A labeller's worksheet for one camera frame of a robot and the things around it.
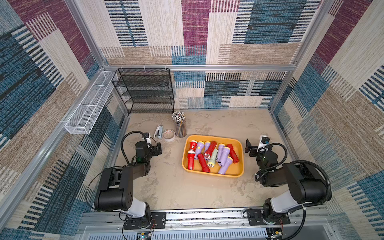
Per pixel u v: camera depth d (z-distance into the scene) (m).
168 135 1.05
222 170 0.87
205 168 0.87
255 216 0.74
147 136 0.83
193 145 0.96
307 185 0.45
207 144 0.96
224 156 0.89
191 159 0.89
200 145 0.96
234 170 0.88
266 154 0.71
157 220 0.73
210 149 0.92
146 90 1.11
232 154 0.93
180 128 0.98
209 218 0.76
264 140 0.76
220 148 0.94
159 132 1.05
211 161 0.88
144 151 0.73
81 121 0.91
